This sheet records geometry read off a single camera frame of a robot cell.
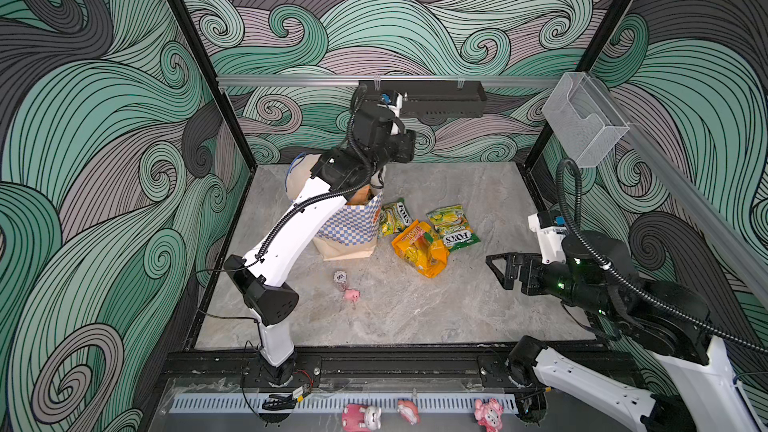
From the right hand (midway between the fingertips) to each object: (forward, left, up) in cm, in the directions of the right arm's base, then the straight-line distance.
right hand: (504, 261), depth 58 cm
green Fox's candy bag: (+27, +1, -29) cm, 40 cm away
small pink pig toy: (+3, +33, -29) cm, 44 cm away
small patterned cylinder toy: (+7, +36, -26) cm, 45 cm away
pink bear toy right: (-23, 0, -28) cm, 36 cm away
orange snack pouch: (+32, +32, -20) cm, 50 cm away
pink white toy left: (-24, +30, -31) cm, 49 cm away
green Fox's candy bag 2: (+30, +20, -28) cm, 46 cm away
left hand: (+27, +18, +11) cm, 35 cm away
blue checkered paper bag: (+18, +33, -19) cm, 42 cm away
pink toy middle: (-23, +18, -26) cm, 39 cm away
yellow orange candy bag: (+18, +13, -26) cm, 34 cm away
